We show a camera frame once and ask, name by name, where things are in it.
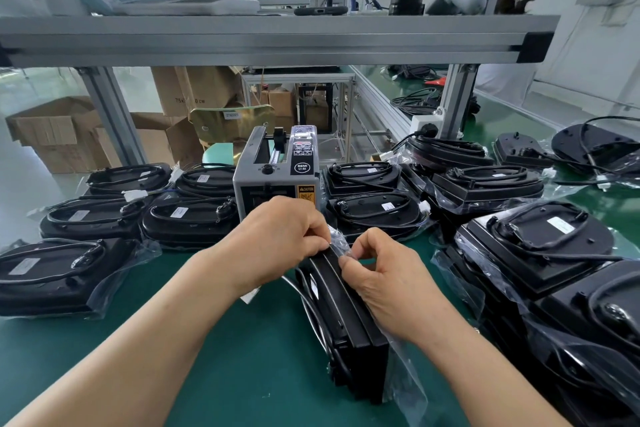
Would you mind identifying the person's right hand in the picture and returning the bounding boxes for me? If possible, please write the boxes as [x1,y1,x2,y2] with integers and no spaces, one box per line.
[340,226,452,348]

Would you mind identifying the person's left hand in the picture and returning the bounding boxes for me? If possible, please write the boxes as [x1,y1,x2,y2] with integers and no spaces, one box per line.
[205,196,333,300]

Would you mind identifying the group of bagged black lamps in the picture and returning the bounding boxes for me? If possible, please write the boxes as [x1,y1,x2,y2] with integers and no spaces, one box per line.
[322,131,640,427]

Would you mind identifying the bagged black lamp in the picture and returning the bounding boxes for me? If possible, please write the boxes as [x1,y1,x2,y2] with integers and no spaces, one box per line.
[82,162,175,199]

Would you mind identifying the unbagged black lamps with cables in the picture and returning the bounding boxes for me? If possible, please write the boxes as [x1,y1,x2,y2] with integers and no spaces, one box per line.
[495,116,640,183]

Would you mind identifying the person's right forearm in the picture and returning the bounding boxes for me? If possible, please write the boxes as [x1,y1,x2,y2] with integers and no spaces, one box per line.
[410,304,571,427]

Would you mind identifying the person's left forearm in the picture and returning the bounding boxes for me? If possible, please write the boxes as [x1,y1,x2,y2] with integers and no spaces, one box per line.
[5,260,246,427]

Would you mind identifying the grey tape dispenser machine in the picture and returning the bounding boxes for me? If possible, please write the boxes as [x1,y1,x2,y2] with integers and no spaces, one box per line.
[233,124,321,218]

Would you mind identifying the green round stool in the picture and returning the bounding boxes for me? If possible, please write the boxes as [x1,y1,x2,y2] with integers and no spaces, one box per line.
[203,141,237,165]

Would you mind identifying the grey metal shelf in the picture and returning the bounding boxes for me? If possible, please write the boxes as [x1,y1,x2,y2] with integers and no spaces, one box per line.
[0,13,561,69]

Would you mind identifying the black phone on shelf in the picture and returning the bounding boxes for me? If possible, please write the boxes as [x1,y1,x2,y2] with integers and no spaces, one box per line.
[294,5,349,17]

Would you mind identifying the white flat scale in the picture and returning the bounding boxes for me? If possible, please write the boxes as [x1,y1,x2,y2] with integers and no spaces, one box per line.
[120,0,261,17]

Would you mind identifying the black cup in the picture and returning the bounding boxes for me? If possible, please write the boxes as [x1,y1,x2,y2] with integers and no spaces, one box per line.
[388,0,425,15]

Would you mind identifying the bundle of black cables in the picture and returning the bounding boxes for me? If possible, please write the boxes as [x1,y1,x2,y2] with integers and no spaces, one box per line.
[390,89,441,117]

